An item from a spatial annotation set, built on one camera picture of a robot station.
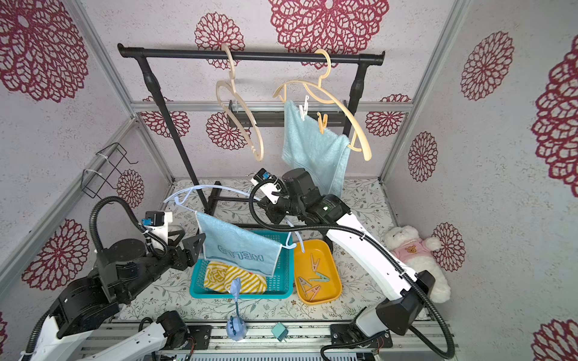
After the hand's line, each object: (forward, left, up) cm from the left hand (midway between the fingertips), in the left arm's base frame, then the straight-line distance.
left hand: (195, 237), depth 61 cm
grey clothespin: (-2, -31, -33) cm, 45 cm away
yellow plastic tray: (0, -36, -32) cm, 48 cm away
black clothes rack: (+37, +11, -32) cm, 50 cm away
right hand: (+12, -17, +2) cm, 21 cm away
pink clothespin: (-5, -35, -32) cm, 47 cm away
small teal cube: (-18, -22, -31) cm, 42 cm away
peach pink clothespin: (+5, -36, -32) cm, 48 cm away
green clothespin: (0, -38, -32) cm, 50 cm away
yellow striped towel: (0, +1, -30) cm, 30 cm away
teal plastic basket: (-2, -22, -33) cm, 40 cm away
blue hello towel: (+2, -6, -7) cm, 9 cm away
